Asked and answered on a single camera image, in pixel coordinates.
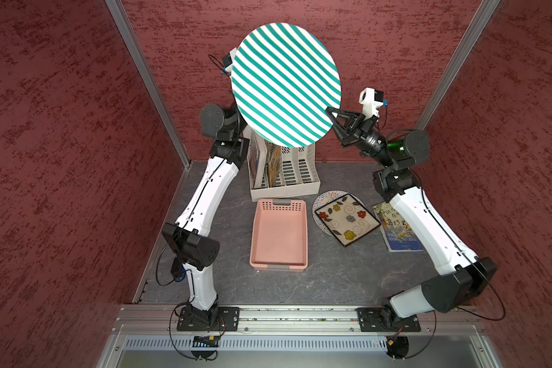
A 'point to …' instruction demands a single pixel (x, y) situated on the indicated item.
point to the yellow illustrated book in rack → (274, 162)
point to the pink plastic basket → (279, 238)
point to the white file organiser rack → (300, 172)
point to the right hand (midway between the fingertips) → (323, 117)
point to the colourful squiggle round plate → (326, 199)
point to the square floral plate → (347, 219)
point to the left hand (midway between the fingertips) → (284, 59)
